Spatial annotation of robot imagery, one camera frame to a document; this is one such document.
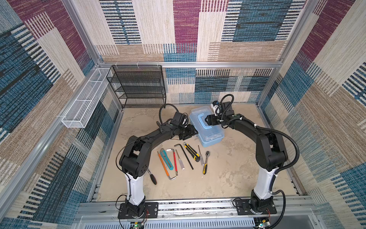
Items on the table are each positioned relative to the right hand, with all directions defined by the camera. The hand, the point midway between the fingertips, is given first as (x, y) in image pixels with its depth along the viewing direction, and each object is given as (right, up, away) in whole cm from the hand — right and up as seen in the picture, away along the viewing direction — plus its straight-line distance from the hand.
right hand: (211, 120), depth 97 cm
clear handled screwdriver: (-7, -24, -6) cm, 26 cm away
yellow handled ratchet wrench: (-6, -29, -12) cm, 32 cm away
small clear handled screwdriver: (-21, -25, -8) cm, 33 cm away
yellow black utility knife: (-13, -21, -5) cm, 25 cm away
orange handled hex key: (-31, -28, -9) cm, 43 cm away
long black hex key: (-17, -23, -6) cm, 29 cm away
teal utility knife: (-29, -24, -6) cm, 38 cm away
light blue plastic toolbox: (-4, -8, -6) cm, 11 cm away
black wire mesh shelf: (-53, +26, +13) cm, 60 cm away
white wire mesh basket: (-70, +3, -27) cm, 75 cm away
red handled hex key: (-23, -27, -8) cm, 37 cm away
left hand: (-10, -7, -6) cm, 14 cm away
